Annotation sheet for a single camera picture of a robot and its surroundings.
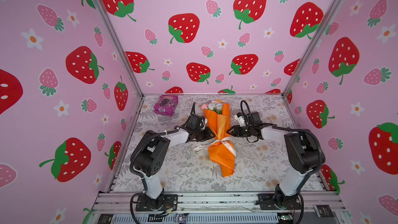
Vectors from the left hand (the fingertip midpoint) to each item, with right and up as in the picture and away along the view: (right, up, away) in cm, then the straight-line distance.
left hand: (215, 135), depth 91 cm
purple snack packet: (-34, +19, +16) cm, 42 cm away
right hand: (+9, +2, +3) cm, 10 cm away
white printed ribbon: (+5, -3, 0) cm, 6 cm away
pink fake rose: (-7, +18, +14) cm, 24 cm away
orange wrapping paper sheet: (+4, -6, -5) cm, 9 cm away
